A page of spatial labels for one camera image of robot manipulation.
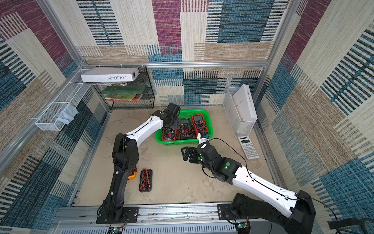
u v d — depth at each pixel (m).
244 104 0.94
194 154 0.64
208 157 0.54
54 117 0.70
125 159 0.57
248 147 0.96
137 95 1.04
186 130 0.97
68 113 0.69
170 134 0.93
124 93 0.97
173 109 0.79
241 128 0.99
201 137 0.67
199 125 0.96
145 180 0.81
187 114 1.09
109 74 0.82
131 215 0.73
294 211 0.40
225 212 0.74
